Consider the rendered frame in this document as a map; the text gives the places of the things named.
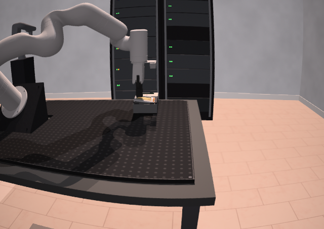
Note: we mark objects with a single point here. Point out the white cassette with orange tabs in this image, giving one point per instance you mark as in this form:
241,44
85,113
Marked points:
144,99

